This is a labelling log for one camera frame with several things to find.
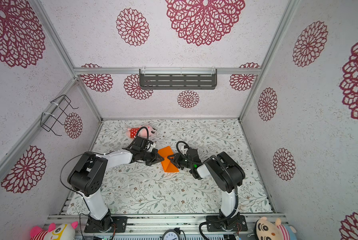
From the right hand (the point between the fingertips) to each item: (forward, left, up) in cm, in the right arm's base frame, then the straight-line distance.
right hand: (167, 156), depth 91 cm
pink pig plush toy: (+6, +13, +16) cm, 21 cm away
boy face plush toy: (-36, -47, 0) cm, 59 cm away
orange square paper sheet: (-5, 0, -3) cm, 6 cm away
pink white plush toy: (-40, +42, +1) cm, 58 cm away
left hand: (-1, +3, -3) cm, 4 cm away
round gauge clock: (-39, -5, -4) cm, 39 cm away
